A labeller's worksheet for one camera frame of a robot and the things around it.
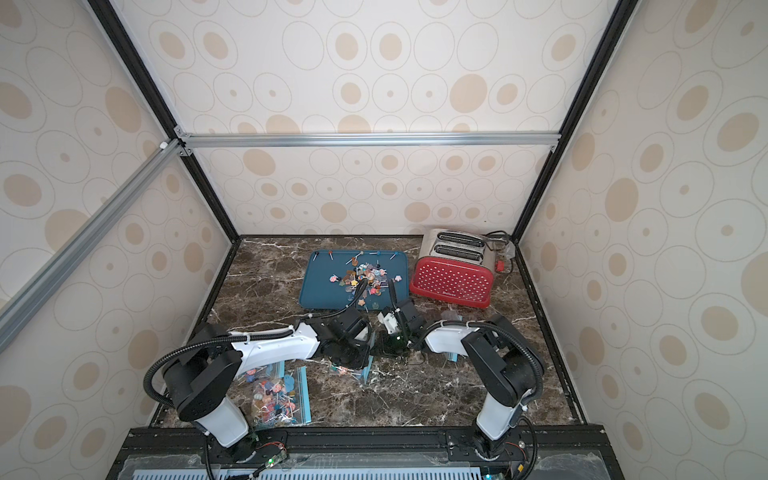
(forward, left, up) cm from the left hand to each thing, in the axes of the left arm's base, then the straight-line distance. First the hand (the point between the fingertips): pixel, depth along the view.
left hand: (376, 364), depth 84 cm
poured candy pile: (+34, +8, -1) cm, 35 cm away
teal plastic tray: (+26, +21, -3) cm, 34 cm away
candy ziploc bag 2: (-4, +27, -2) cm, 28 cm away
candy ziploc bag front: (-12, +25, -1) cm, 27 cm away
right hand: (+5, -1, -2) cm, 5 cm away
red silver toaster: (+25, -23, +14) cm, 37 cm away
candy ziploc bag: (-2, +4, -1) cm, 5 cm away
